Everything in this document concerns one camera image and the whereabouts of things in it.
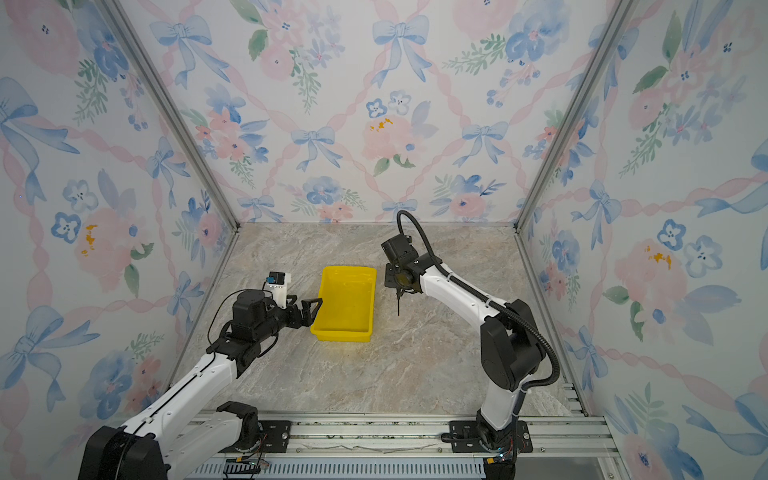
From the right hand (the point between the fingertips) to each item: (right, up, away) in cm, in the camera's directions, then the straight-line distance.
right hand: (395, 275), depth 90 cm
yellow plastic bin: (-15, -7, +10) cm, 20 cm away
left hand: (-24, -5, -8) cm, 26 cm away
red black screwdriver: (0, -3, -19) cm, 19 cm away
